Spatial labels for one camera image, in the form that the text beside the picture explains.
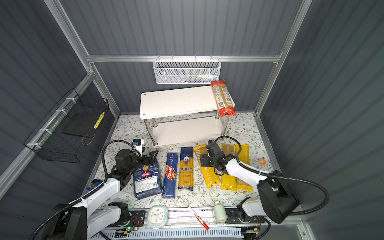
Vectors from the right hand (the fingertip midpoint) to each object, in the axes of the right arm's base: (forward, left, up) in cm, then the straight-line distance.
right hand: (207, 160), depth 89 cm
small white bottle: (-28, -5, +2) cm, 29 cm away
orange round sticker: (+2, -35, -7) cm, 36 cm away
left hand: (+3, +33, +8) cm, 34 cm away
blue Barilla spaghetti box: (-16, +22, -1) cm, 27 cm away
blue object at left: (-13, +64, -2) cm, 66 cm away
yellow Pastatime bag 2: (-12, -12, -4) cm, 17 cm away
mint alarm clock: (-29, +26, -2) cm, 39 cm away
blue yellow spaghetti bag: (-4, +13, -3) cm, 14 cm away
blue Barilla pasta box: (-13, +33, +3) cm, 36 cm away
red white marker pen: (-26, +9, -5) cm, 28 cm away
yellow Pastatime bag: (-7, -1, -3) cm, 8 cm away
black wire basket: (+2, +71, +26) cm, 76 cm away
